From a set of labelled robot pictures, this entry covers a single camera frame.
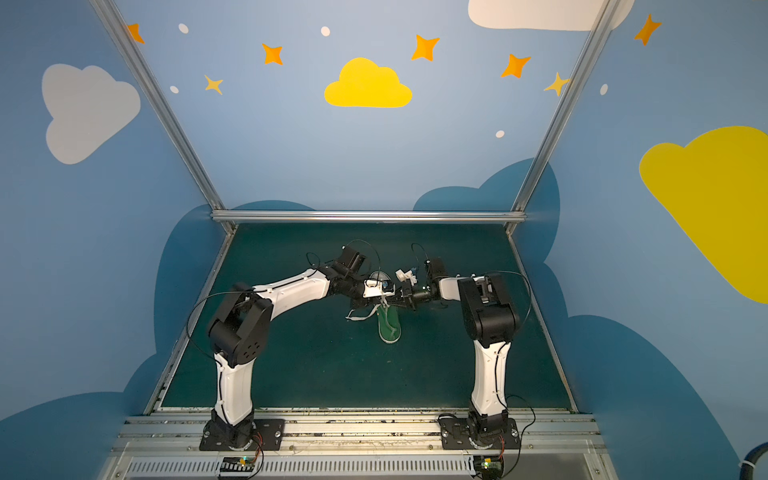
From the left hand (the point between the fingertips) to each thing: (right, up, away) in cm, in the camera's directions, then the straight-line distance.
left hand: (376, 291), depth 95 cm
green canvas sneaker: (+4, -9, -4) cm, 11 cm away
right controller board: (+29, -41, -22) cm, 55 cm away
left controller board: (-34, -41, -22) cm, 58 cm away
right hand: (+4, -3, -3) cm, 5 cm away
